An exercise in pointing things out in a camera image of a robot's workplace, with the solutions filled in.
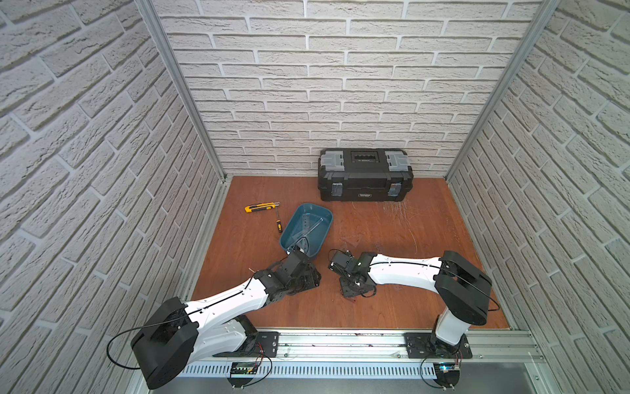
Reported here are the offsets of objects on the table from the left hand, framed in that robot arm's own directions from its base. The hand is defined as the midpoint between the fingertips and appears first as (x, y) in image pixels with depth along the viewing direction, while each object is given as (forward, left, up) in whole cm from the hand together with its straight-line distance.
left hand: (320, 275), depth 83 cm
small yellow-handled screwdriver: (+26, +18, -6) cm, 32 cm away
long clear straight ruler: (+26, 0, -5) cm, 27 cm away
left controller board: (-27, +24, -9) cm, 37 cm away
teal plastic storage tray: (+21, +11, -4) cm, 24 cm away
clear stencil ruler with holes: (+14, +6, -4) cm, 16 cm away
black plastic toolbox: (+38, -18, +12) cm, 44 cm away
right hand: (-3, -12, -6) cm, 14 cm away
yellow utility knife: (+34, +26, -5) cm, 43 cm away
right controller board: (-28, -37, -5) cm, 47 cm away
